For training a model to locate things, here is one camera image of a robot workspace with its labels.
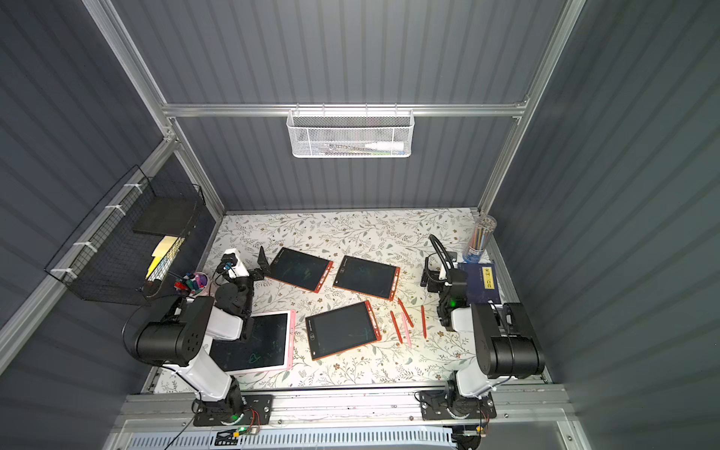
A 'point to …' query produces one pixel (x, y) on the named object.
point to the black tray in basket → (167, 216)
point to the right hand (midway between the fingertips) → (445, 268)
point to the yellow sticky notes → (164, 257)
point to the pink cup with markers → (193, 282)
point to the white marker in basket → (386, 145)
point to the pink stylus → (406, 329)
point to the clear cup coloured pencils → (482, 231)
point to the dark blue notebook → (481, 282)
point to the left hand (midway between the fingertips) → (248, 250)
